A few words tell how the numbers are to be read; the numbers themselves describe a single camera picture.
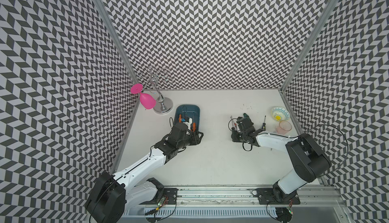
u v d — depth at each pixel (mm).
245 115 1019
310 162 449
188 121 751
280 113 1019
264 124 987
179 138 609
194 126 961
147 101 956
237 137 843
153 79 862
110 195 393
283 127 953
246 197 750
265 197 734
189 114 990
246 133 705
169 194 728
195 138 707
